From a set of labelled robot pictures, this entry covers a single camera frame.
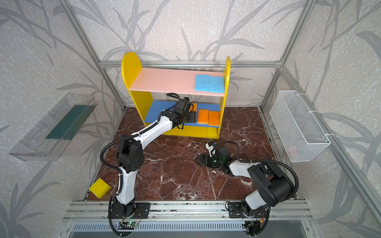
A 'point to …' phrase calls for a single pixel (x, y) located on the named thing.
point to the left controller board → (129, 225)
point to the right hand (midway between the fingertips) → (199, 157)
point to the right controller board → (251, 227)
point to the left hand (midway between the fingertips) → (194, 111)
